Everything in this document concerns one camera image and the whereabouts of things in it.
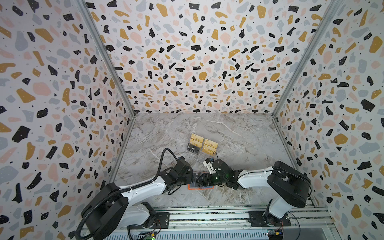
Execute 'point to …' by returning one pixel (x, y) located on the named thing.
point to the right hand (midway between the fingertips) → (197, 180)
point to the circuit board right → (275, 234)
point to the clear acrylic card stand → (201, 149)
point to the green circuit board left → (152, 236)
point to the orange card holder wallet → (195, 185)
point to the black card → (193, 148)
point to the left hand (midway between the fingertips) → (195, 175)
